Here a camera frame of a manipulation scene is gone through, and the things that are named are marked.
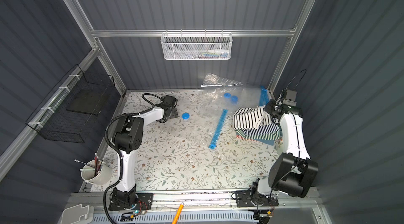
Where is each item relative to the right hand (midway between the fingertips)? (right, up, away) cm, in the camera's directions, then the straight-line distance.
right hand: (273, 107), depth 82 cm
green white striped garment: (+1, -18, +9) cm, 20 cm away
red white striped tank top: (-15, -18, +13) cm, 27 cm away
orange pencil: (-49, -49, -12) cm, 70 cm away
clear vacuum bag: (-38, -13, +19) cm, 44 cm away
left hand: (-59, -6, +22) cm, 64 cm away
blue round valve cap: (-15, +6, +30) cm, 34 cm away
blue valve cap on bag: (-20, +8, +33) cm, 39 cm away
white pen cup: (-90, -32, -6) cm, 95 cm away
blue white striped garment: (-5, -12, +2) cm, 13 cm away
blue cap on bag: (-50, -6, +23) cm, 55 cm away
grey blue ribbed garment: (+1, -20, +9) cm, 22 cm away
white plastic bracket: (-90, -45, -17) cm, 102 cm away
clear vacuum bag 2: (-1, +7, +34) cm, 35 cm away
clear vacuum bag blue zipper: (-26, +9, +35) cm, 44 cm away
